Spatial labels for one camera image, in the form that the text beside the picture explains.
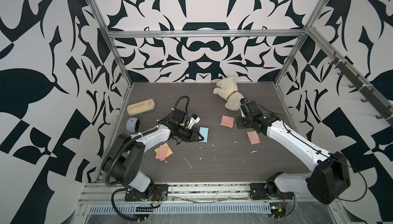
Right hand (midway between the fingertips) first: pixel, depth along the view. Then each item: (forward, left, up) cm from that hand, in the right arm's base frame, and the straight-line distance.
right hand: (240, 118), depth 85 cm
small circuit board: (-40, -13, -15) cm, 45 cm away
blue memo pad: (-7, +20, -3) cm, 21 cm away
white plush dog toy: (+26, +3, -4) cm, 26 cm away
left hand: (-9, +21, -5) cm, 23 cm away
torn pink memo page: (-5, -10, -14) cm, 18 cm away
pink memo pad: (+7, +4, -16) cm, 18 cm away
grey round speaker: (-1, +61, -6) cm, 61 cm away
